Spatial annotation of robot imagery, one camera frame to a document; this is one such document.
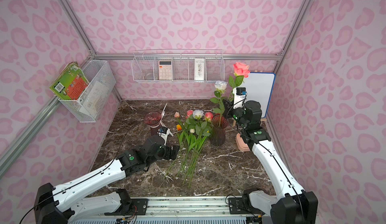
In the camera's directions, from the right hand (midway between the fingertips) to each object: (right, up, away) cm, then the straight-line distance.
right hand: (222, 99), depth 72 cm
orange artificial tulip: (-25, -17, +29) cm, 41 cm away
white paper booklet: (-69, -3, +10) cm, 70 cm away
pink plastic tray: (+14, -26, +19) cm, 36 cm away
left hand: (-24, -22, +5) cm, 33 cm away
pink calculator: (-32, +19, +21) cm, 43 cm away
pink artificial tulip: (-27, -8, +36) cm, 46 cm away
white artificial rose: (0, +7, +6) cm, 9 cm away
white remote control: (-11, +20, +20) cm, 31 cm away
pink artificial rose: (-18, -7, +34) cm, 39 cm away
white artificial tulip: (-16, -19, +26) cm, 35 cm away
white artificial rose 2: (-12, -15, +26) cm, 32 cm away
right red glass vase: (0, -13, +13) cm, 18 cm away
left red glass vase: (-38, -10, +16) cm, 42 cm away
